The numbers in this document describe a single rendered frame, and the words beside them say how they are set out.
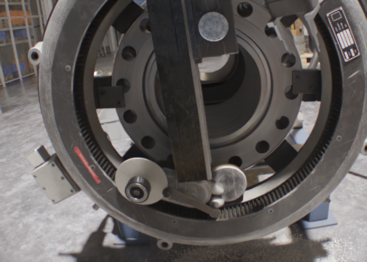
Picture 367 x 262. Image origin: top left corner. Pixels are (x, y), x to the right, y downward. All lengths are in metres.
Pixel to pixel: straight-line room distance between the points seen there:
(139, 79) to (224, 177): 0.29
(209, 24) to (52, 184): 0.54
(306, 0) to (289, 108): 0.34
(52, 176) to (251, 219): 0.48
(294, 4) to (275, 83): 0.29
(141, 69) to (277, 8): 0.36
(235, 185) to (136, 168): 0.22
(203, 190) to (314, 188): 0.24
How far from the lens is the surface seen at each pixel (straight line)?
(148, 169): 0.62
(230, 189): 0.70
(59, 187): 0.77
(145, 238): 1.20
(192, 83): 0.54
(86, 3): 0.60
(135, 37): 0.70
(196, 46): 0.48
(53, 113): 0.66
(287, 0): 0.46
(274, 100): 0.71
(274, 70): 0.70
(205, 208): 0.65
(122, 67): 0.71
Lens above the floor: 0.74
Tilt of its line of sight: 18 degrees down
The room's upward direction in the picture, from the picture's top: 8 degrees counter-clockwise
